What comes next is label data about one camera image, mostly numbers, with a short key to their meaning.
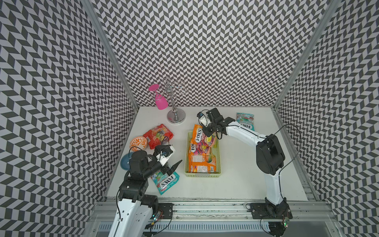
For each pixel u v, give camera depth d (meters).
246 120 1.08
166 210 0.73
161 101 1.03
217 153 0.93
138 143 0.94
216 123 0.71
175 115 1.12
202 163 0.88
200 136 0.93
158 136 0.95
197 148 0.93
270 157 0.52
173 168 0.63
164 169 0.62
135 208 0.48
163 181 0.80
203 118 0.84
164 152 0.58
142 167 0.53
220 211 0.75
